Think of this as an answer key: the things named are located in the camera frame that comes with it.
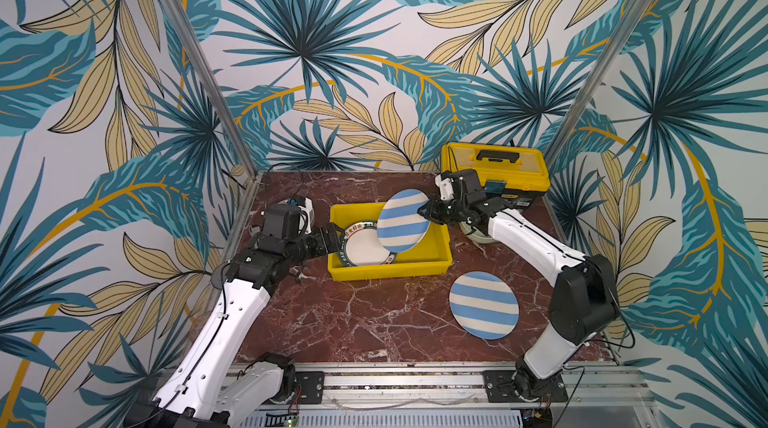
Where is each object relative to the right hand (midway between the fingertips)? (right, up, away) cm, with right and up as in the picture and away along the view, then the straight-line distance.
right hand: (414, 212), depth 87 cm
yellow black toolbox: (+34, +13, +13) cm, 38 cm away
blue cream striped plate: (-4, -5, +5) cm, 8 cm away
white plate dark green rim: (-16, -12, +10) cm, 22 cm away
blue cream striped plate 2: (+21, -27, 0) cm, 34 cm away
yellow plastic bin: (+7, -14, +10) cm, 18 cm away
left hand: (-22, -6, -13) cm, 26 cm away
